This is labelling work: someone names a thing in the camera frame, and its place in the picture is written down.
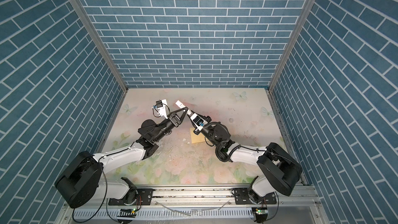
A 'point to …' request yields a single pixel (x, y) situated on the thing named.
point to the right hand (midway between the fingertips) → (191, 110)
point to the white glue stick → (180, 104)
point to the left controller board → (127, 212)
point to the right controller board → (261, 211)
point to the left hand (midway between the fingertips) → (188, 111)
